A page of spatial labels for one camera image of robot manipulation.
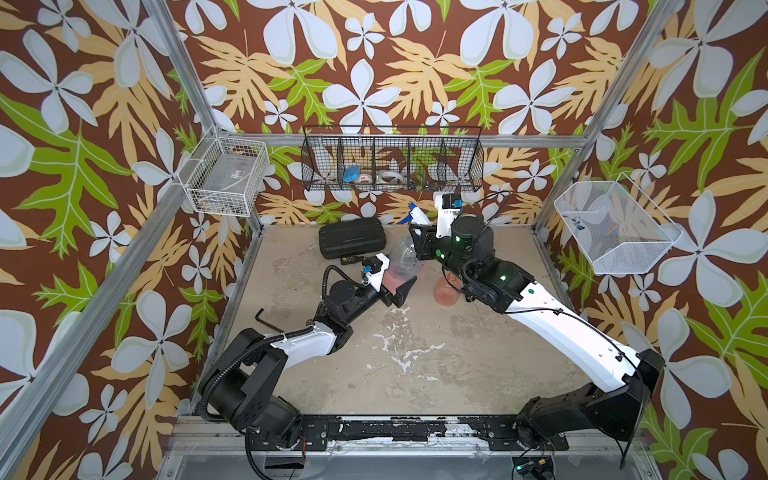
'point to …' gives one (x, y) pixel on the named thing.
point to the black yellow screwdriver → (351, 259)
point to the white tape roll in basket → (391, 176)
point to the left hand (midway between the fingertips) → (401, 262)
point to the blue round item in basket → (351, 173)
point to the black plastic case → (352, 238)
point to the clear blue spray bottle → (403, 261)
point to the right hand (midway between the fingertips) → (412, 225)
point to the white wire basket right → (619, 229)
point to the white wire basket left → (224, 173)
